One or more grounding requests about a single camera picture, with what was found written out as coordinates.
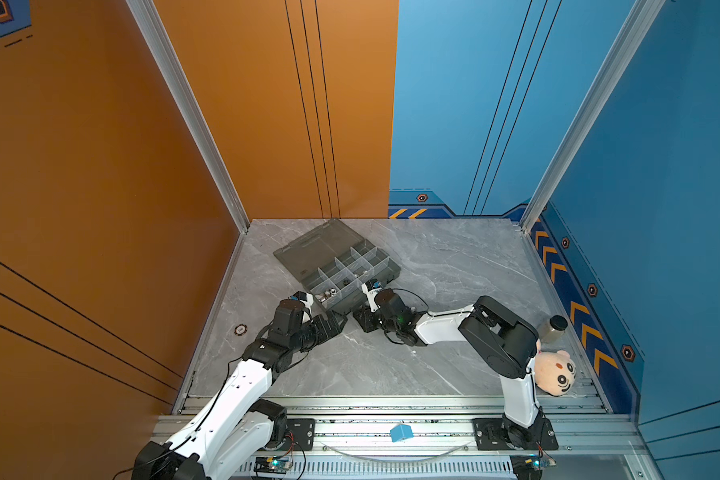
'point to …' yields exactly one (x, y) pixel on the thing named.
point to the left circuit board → (273, 464)
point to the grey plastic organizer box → (336, 261)
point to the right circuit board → (533, 462)
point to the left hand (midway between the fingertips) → (338, 321)
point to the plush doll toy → (555, 372)
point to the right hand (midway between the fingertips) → (353, 315)
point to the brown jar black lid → (555, 330)
